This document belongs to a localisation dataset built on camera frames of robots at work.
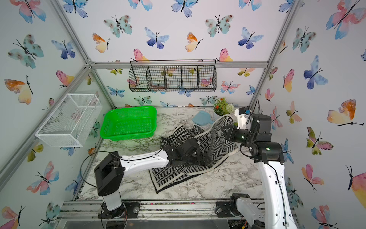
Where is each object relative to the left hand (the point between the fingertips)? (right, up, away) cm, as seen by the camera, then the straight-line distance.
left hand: (208, 162), depth 78 cm
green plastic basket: (-58, +21, +33) cm, 70 cm away
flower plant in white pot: (+12, +31, +20) cm, 39 cm away
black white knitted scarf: (+3, +10, -4) cm, 11 cm away
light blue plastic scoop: (0, +25, +35) cm, 43 cm away
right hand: (+6, +20, -13) cm, 24 cm away
